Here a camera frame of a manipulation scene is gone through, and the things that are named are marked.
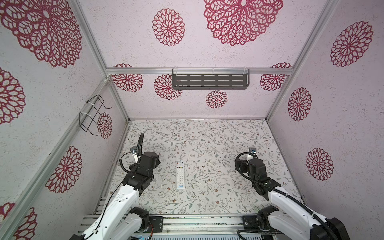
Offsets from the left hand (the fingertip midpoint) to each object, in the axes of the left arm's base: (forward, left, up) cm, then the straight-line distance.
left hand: (146, 161), depth 81 cm
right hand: (+3, -56, -2) cm, 56 cm away
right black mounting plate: (-29, -55, -6) cm, 62 cm away
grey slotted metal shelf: (+47, -38, +21) cm, 64 cm away
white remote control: (-2, -18, -13) cm, 22 cm away
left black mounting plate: (-27, -7, -13) cm, 31 cm away
